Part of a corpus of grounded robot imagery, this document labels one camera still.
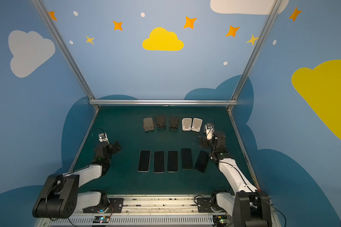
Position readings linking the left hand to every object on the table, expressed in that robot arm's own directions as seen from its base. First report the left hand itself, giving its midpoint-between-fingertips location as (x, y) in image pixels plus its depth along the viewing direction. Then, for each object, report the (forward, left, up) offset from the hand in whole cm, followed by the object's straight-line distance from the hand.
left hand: (112, 140), depth 91 cm
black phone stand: (+19, -30, -3) cm, 35 cm away
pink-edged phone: (-10, -31, -8) cm, 34 cm away
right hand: (+3, -63, +7) cm, 63 cm away
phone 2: (-10, -39, -9) cm, 42 cm away
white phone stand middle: (+18, -49, -3) cm, 53 cm away
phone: (-10, -21, -8) cm, 24 cm away
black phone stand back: (+20, -40, -5) cm, 45 cm away
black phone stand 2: (-8, -49, -10) cm, 51 cm away
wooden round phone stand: (+18, -20, -6) cm, 28 cm away
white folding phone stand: (+17, -57, -4) cm, 60 cm away
